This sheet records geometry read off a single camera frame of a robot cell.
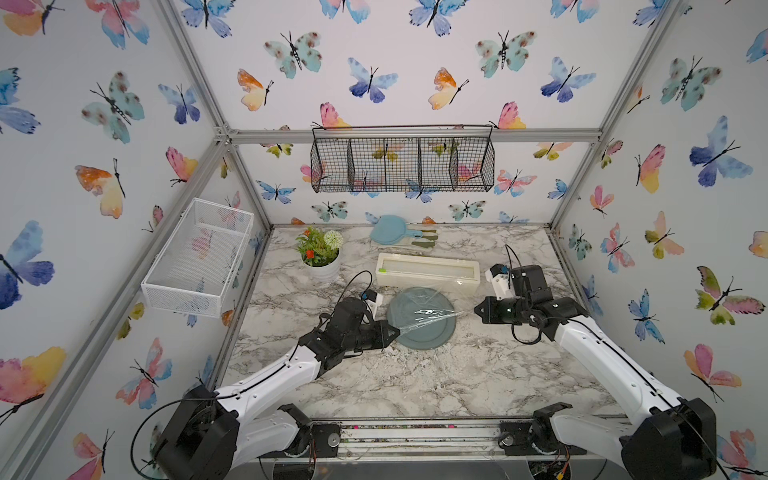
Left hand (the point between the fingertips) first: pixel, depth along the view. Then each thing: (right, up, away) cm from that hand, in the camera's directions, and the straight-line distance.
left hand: (404, 332), depth 79 cm
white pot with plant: (-25, +21, +14) cm, 35 cm away
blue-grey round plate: (+8, -4, +12) cm, 15 cm away
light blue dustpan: (-4, +30, +40) cm, 50 cm away
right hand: (+20, +6, +2) cm, 22 cm away
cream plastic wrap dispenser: (+1, +15, +19) cm, 25 cm away
